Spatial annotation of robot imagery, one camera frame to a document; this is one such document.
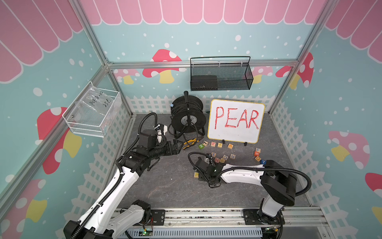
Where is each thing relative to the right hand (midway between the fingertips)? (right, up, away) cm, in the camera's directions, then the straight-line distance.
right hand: (201, 175), depth 87 cm
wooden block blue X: (+8, +11, +9) cm, 16 cm away
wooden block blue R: (+21, +10, +7) cm, 24 cm away
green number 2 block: (0, +15, +12) cm, 20 cm away
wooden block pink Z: (+9, +17, +14) cm, 24 cm away
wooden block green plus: (+13, +16, +13) cm, 25 cm away
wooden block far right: (+39, +13, +12) cm, 43 cm away
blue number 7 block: (+39, +7, +5) cm, 40 cm away
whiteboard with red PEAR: (+22, +32, +10) cm, 41 cm away
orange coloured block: (+36, +8, +7) cm, 38 cm away
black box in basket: (+2, +56, +3) cm, 56 cm away
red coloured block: (+37, +11, +10) cm, 39 cm away
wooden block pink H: (+10, +7, +7) cm, 14 cm away
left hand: (-13, +19, -14) cm, 26 cm away
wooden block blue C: (+16, +9, +7) cm, 20 cm away
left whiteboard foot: (+16, +19, +15) cm, 29 cm away
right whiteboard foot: (+31, +17, +15) cm, 38 cm away
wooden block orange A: (+20, +16, +12) cm, 28 cm away
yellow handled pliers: (-4, +19, +17) cm, 26 cm away
